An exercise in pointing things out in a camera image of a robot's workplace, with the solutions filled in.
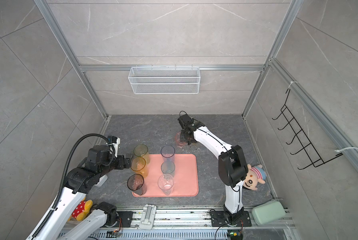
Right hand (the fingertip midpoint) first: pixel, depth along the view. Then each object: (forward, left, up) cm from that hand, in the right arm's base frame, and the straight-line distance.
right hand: (186, 137), depth 93 cm
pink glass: (-9, +4, +7) cm, 12 cm away
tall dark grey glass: (-27, +28, -3) cm, 39 cm away
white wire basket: (+35, +14, +19) cm, 42 cm away
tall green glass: (-11, +26, +3) cm, 28 cm away
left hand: (-17, +31, +12) cm, 37 cm away
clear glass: (-27, +12, -4) cm, 29 cm away
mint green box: (-41, -42, -12) cm, 59 cm away
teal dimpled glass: (-17, +11, -6) cm, 21 cm away
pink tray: (-21, +1, -12) cm, 25 cm away
